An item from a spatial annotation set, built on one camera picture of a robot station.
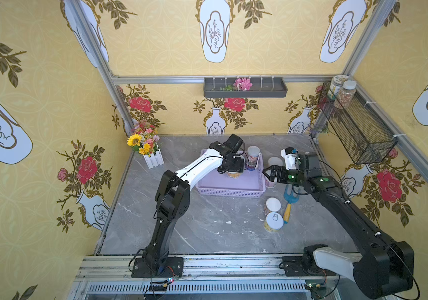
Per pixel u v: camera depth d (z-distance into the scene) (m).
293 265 0.73
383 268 0.38
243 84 0.88
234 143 0.74
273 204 0.84
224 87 0.88
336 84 0.85
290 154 0.73
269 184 0.95
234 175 0.90
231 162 0.81
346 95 0.80
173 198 0.54
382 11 0.73
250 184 0.93
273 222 0.81
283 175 0.71
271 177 0.72
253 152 0.95
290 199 0.92
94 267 0.76
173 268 0.73
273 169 0.72
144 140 0.96
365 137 0.80
